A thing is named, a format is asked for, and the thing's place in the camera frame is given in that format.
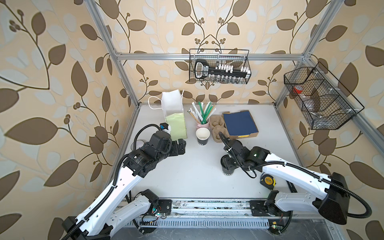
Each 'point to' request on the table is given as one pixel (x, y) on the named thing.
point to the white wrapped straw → (198, 116)
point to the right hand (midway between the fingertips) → (228, 162)
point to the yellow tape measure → (268, 181)
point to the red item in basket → (298, 89)
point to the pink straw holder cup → (206, 125)
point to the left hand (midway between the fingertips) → (180, 143)
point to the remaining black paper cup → (202, 134)
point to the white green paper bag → (173, 108)
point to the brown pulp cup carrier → (217, 124)
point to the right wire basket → (325, 103)
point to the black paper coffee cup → (227, 170)
